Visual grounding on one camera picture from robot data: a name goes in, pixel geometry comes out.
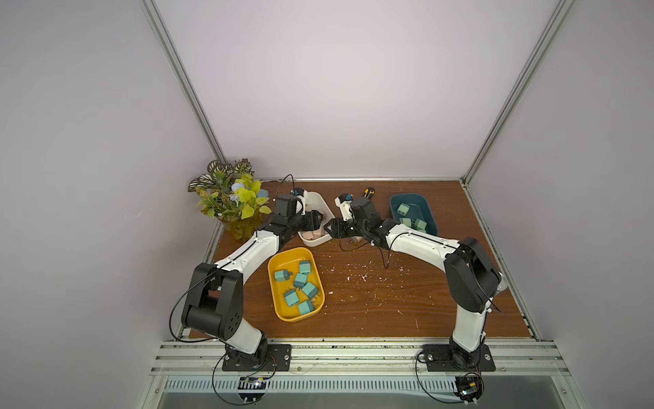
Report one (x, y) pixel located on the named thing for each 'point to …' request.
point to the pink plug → (312, 234)
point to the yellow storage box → (289, 258)
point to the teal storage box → (419, 209)
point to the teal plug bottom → (310, 290)
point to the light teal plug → (282, 275)
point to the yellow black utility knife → (369, 192)
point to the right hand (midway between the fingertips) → (328, 220)
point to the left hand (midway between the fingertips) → (319, 214)
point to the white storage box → (314, 201)
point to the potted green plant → (231, 192)
